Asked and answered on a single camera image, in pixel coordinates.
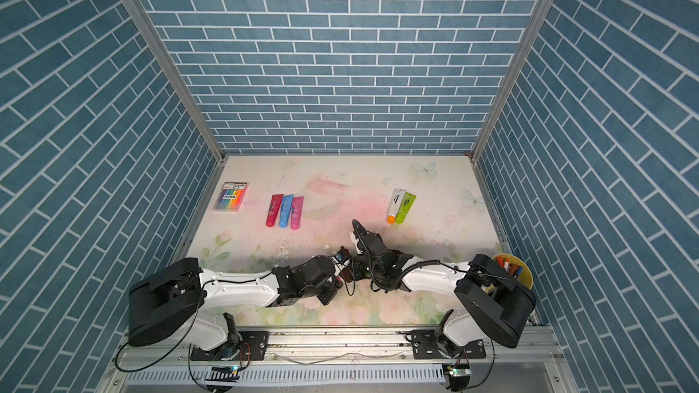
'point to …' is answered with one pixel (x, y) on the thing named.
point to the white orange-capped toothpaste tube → (397, 198)
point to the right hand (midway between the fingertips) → (348, 268)
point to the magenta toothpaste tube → (298, 203)
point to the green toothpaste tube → (406, 204)
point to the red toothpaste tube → (273, 208)
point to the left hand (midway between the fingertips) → (344, 286)
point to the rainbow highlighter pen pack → (231, 196)
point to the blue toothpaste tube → (285, 210)
